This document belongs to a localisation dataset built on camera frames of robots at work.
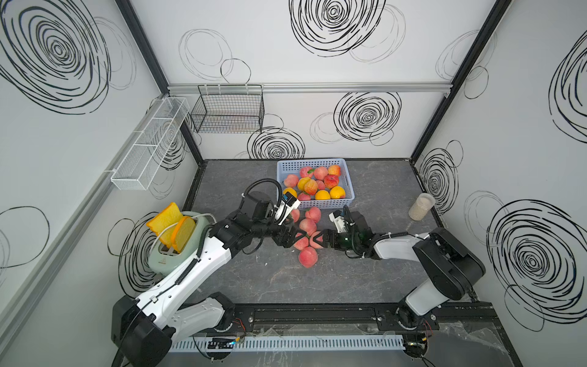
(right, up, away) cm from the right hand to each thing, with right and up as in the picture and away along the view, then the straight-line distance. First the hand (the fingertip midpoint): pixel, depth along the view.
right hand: (319, 242), depth 88 cm
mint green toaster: (-51, -1, -17) cm, 54 cm away
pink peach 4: (-1, +10, +6) cm, 12 cm away
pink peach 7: (-5, -4, -5) cm, 8 cm away
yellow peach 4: (+9, +18, +14) cm, 25 cm away
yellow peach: (-7, +22, +16) cm, 28 cm away
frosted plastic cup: (+42, +15, +4) cm, 45 cm away
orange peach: (+9, +29, +21) cm, 37 cm away
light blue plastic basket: (-5, +30, +23) cm, 38 cm away
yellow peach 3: (+2, +17, +11) cm, 21 cm away
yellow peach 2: (-11, +19, +14) cm, 26 cm away
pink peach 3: (-6, +17, +12) cm, 22 cm away
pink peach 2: (-11, +24, +18) cm, 32 cm away
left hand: (-9, +9, -16) cm, 20 cm away
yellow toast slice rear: (-52, +12, -11) cm, 54 cm away
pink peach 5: (-7, -1, -1) cm, 7 cm away
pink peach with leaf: (-9, +10, +6) cm, 15 cm away
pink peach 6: (-3, 0, -3) cm, 4 cm away
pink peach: (+3, +27, +20) cm, 34 cm away
